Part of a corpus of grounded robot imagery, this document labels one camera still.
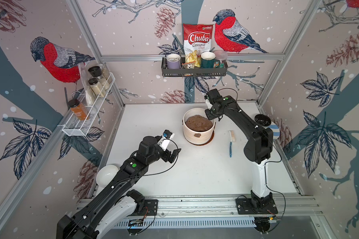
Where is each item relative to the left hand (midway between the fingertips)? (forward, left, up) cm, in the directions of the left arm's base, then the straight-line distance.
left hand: (175, 140), depth 75 cm
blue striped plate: (+22, -71, -22) cm, 78 cm away
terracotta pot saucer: (+9, -19, -18) cm, 28 cm away
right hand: (+23, -21, -6) cm, 32 cm away
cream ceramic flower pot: (+15, -13, -10) cm, 22 cm away
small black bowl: (+26, -61, -16) cm, 68 cm away
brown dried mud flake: (+7, -12, -6) cm, 15 cm away
